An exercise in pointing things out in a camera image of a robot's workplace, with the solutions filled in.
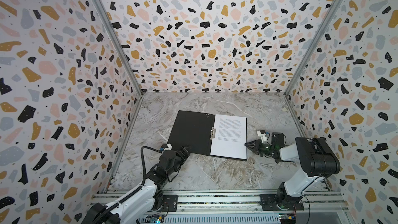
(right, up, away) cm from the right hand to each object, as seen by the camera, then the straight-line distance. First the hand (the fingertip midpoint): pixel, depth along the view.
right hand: (245, 143), depth 92 cm
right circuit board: (+13, -30, -21) cm, 39 cm away
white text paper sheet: (-8, +3, +5) cm, 10 cm away
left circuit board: (-46, -29, -22) cm, 59 cm away
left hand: (-32, -2, -8) cm, 33 cm away
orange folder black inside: (-32, +7, +9) cm, 34 cm away
